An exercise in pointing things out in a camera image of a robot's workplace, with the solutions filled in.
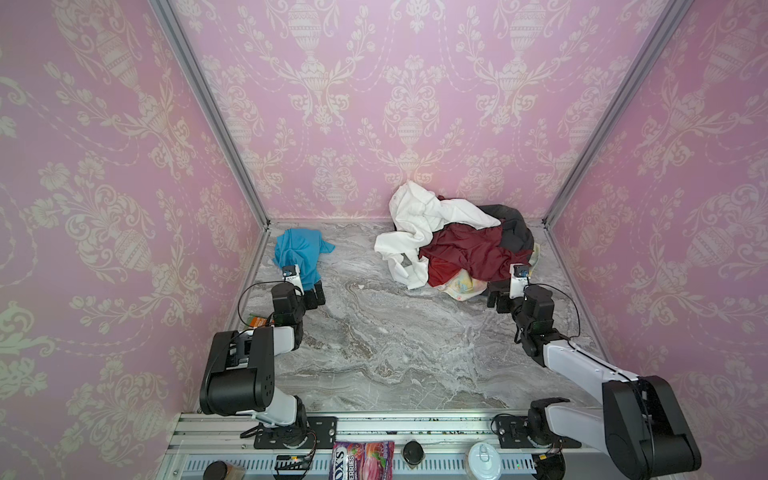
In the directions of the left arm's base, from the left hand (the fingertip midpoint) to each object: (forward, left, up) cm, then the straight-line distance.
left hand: (308, 283), depth 94 cm
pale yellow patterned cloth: (+3, -51, -3) cm, 51 cm away
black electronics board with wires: (-45, -3, -11) cm, 47 cm away
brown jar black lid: (-48, +8, +2) cm, 48 cm away
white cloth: (+25, -35, +9) cm, 44 cm away
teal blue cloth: (+15, +5, +1) cm, 15 cm away
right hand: (-1, -61, +6) cm, 61 cm away
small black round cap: (-44, -32, +4) cm, 54 cm away
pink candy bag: (-45, -20, -4) cm, 50 cm away
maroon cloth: (+14, -56, +1) cm, 58 cm away
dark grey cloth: (+26, -72, -2) cm, 77 cm away
